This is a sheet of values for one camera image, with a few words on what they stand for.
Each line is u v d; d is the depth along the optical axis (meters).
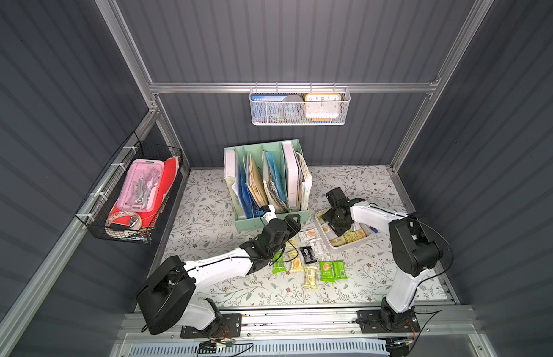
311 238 0.93
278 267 0.85
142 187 0.72
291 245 0.91
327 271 0.84
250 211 0.93
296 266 0.85
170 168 0.78
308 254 0.87
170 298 0.42
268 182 0.86
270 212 0.75
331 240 0.91
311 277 0.83
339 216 0.74
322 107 0.89
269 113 0.88
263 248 0.63
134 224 0.67
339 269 0.84
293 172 0.86
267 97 0.88
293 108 0.91
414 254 0.50
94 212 0.61
